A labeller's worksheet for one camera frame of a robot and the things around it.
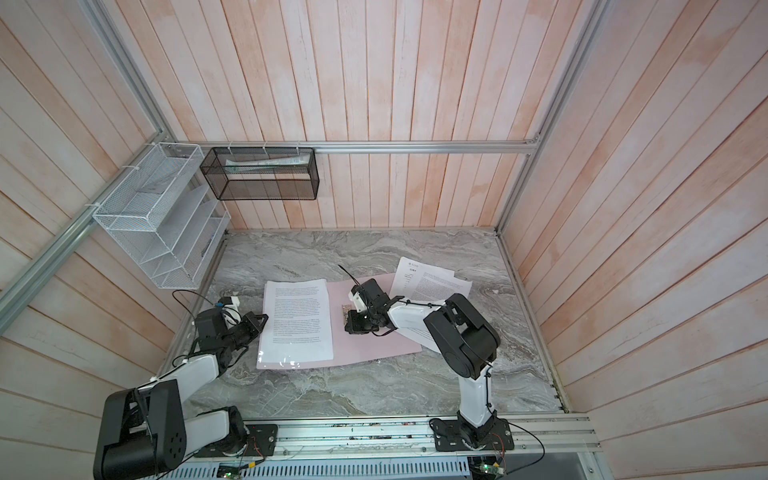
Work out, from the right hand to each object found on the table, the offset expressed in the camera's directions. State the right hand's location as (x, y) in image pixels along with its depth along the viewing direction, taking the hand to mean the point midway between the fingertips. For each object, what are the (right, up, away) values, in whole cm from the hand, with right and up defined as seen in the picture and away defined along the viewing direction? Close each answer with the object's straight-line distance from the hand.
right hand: (345, 327), depth 93 cm
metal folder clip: (-1, +5, +6) cm, 7 cm away
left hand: (-23, +3, -3) cm, 23 cm away
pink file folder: (+3, -5, -4) cm, 7 cm away
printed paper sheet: (-15, +1, 0) cm, 15 cm away
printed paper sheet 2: (+21, +17, +15) cm, 31 cm away
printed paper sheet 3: (+29, +11, +11) cm, 33 cm away
